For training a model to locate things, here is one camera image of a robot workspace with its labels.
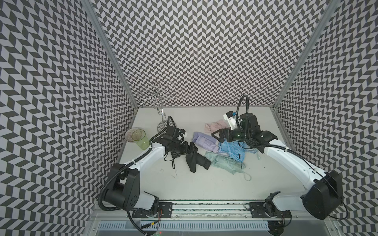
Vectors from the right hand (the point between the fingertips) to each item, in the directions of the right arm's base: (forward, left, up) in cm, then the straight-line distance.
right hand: (218, 135), depth 77 cm
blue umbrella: (-1, -12, -15) cm, 20 cm away
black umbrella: (-8, +14, -13) cm, 20 cm away
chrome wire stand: (+21, +34, +11) cm, 42 cm away
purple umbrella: (+8, +6, -19) cm, 21 cm away
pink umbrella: (+19, 0, -18) cm, 26 cm away
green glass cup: (+10, +49, -15) cm, 52 cm away
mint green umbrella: (-9, -6, -18) cm, 20 cm away
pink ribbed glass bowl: (+13, +57, -16) cm, 61 cm away
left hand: (-3, +15, -12) cm, 20 cm away
